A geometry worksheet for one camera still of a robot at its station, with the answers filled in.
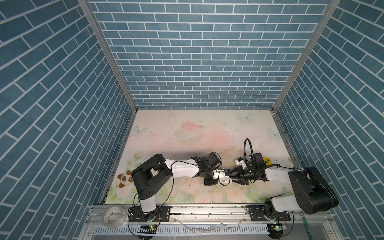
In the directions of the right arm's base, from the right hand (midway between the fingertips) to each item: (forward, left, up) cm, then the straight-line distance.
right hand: (228, 176), depth 84 cm
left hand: (-1, +6, -2) cm, 7 cm away
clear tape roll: (-23, +59, +2) cm, 64 cm away
